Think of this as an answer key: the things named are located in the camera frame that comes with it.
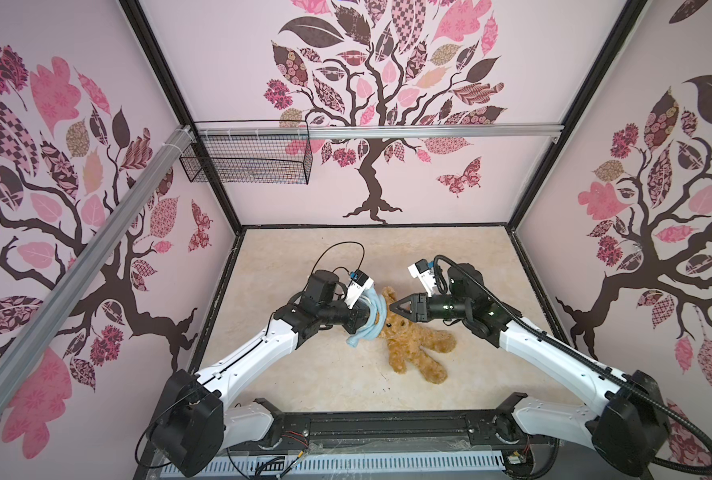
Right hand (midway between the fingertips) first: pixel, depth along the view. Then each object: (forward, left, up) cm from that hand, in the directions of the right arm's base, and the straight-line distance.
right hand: (394, 305), depth 72 cm
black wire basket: (+72, +55, -5) cm, 91 cm away
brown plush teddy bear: (-4, -4, -13) cm, 14 cm away
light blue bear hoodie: (0, +4, -1) cm, 4 cm away
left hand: (0, +5, -6) cm, 8 cm away
